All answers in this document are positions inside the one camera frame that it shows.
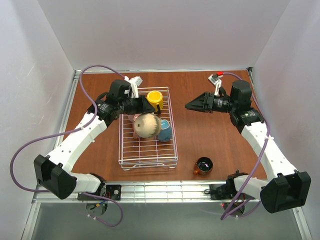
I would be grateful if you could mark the beige ceramic mug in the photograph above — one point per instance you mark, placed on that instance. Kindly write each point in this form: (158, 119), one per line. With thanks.
(148, 125)

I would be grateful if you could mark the white wire dish rack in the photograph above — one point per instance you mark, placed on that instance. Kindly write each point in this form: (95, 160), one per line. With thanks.
(138, 153)

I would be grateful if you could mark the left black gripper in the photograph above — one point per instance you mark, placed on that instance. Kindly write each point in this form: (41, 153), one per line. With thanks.
(140, 105)

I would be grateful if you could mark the pale pink faceted mug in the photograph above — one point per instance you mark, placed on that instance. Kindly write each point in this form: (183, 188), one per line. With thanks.
(132, 117)

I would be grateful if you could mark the salmon pink floral mug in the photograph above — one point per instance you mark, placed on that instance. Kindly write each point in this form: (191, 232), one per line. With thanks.
(135, 135)

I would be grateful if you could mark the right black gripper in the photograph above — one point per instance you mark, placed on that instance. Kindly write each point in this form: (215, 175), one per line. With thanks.
(208, 102)

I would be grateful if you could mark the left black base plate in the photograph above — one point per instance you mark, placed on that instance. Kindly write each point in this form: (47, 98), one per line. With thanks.
(113, 191)

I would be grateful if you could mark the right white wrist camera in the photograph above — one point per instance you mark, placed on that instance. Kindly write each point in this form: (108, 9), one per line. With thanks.
(215, 79)

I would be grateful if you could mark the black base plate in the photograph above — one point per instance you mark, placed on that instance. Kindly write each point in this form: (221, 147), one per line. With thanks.
(220, 192)
(113, 191)

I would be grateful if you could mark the blue floral mug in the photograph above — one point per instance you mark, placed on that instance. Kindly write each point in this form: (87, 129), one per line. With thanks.
(166, 131)

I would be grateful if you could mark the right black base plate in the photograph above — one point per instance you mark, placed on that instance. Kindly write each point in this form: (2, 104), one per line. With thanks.
(220, 192)

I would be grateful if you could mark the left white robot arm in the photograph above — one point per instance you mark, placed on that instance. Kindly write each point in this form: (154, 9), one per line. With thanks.
(54, 171)

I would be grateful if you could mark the dark glossy orange mug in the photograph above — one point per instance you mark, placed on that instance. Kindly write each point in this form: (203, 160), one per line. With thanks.
(203, 166)

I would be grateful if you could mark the aluminium front rail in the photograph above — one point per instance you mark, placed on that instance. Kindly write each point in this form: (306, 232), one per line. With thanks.
(177, 191)

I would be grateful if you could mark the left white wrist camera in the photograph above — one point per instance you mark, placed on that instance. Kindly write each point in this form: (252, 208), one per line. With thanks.
(135, 82)

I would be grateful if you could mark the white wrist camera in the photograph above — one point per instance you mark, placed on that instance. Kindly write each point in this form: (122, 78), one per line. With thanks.
(215, 79)
(135, 82)

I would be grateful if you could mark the yellow mug black handle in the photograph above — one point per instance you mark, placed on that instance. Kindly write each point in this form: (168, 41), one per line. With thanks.
(155, 98)

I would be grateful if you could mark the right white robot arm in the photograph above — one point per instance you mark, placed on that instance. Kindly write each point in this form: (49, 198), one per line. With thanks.
(286, 187)

